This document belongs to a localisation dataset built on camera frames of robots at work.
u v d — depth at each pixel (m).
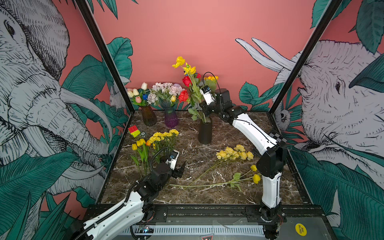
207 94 0.72
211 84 0.82
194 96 0.76
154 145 0.96
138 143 0.99
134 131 1.02
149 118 1.11
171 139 1.01
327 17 0.72
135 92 0.90
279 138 1.01
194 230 0.70
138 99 0.86
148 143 0.98
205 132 0.95
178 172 0.70
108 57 0.89
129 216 0.58
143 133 1.07
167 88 0.91
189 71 0.73
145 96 0.87
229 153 0.93
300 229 0.70
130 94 0.89
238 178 0.86
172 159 0.67
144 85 0.93
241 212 0.75
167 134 1.00
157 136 1.00
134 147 0.96
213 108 0.71
